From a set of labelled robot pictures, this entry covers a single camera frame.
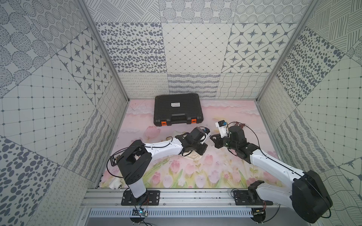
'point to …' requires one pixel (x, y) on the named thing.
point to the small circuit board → (136, 212)
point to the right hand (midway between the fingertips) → (212, 136)
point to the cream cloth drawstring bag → (193, 155)
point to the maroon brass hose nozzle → (241, 125)
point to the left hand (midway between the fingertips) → (205, 144)
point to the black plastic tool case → (177, 108)
